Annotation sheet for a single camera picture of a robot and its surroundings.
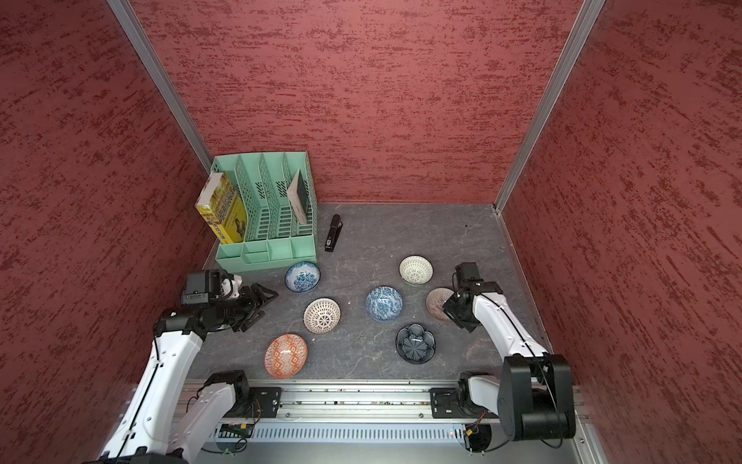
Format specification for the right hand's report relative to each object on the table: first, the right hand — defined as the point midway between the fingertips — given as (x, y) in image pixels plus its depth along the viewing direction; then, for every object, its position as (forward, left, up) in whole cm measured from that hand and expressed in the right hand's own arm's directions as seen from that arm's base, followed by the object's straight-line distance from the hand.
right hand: (451, 319), depth 85 cm
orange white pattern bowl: (-9, +49, -2) cm, 50 cm away
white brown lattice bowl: (+3, +40, -2) cm, 40 cm away
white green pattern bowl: (+19, +9, -3) cm, 21 cm away
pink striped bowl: (+7, +3, -2) cm, 8 cm away
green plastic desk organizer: (+36, +62, -2) cm, 72 cm away
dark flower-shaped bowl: (-6, +11, -2) cm, 13 cm away
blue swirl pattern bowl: (+7, +20, -3) cm, 22 cm away
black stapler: (+38, +38, 0) cm, 54 cm away
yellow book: (+32, +72, +19) cm, 81 cm away
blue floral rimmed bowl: (+17, +48, -1) cm, 51 cm away
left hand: (0, +51, +12) cm, 52 cm away
